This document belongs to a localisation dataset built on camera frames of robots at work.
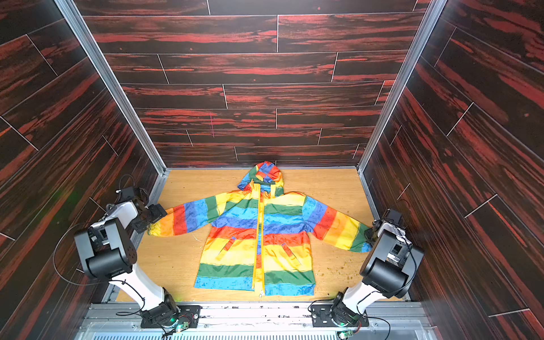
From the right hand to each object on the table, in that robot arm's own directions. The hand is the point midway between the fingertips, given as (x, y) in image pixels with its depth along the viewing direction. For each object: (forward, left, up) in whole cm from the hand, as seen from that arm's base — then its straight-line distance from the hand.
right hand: (378, 242), depth 91 cm
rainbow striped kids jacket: (+1, +52, 0) cm, 52 cm away
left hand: (+6, +100, +4) cm, 100 cm away
